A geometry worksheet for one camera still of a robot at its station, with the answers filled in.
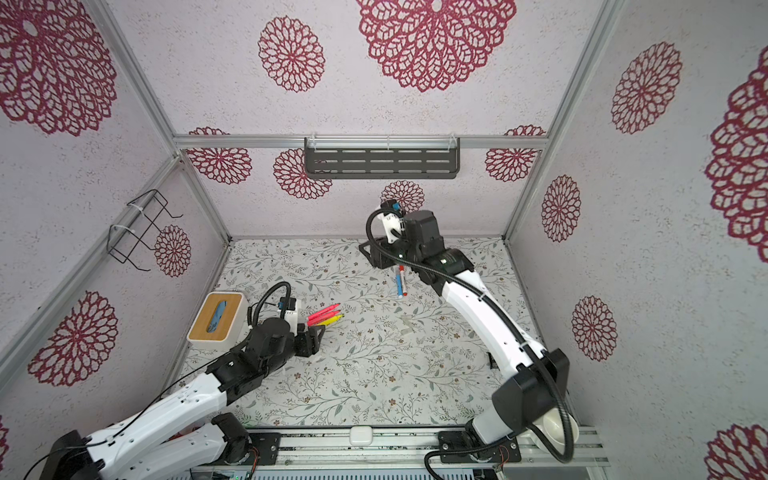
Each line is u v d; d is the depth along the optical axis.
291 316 0.70
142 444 0.44
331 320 0.97
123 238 0.73
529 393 0.41
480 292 0.48
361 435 0.75
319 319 0.97
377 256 0.65
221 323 0.91
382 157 0.93
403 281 1.06
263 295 0.58
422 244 0.55
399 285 1.06
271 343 0.58
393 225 0.65
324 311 1.00
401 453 0.74
